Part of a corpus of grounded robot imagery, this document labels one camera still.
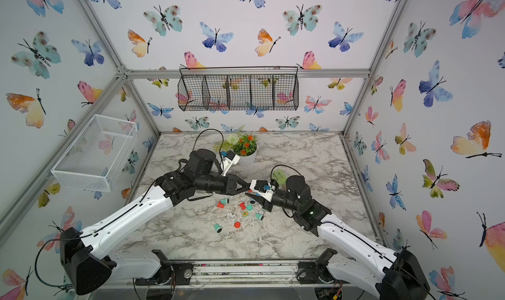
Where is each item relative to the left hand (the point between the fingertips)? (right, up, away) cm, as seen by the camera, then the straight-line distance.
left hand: (249, 187), depth 68 cm
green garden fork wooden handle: (+14, -2, +34) cm, 37 cm away
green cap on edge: (-1, -13, +23) cm, 27 cm away
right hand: (+1, 0, +2) cm, 2 cm away
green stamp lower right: (+4, -16, +19) cm, 25 cm away
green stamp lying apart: (-14, -20, +15) cm, 29 cm away
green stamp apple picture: (-3, -16, +21) cm, 26 cm away
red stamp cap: (-6, -20, +19) cm, 28 cm away
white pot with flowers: (-4, +14, +28) cm, 32 cm away
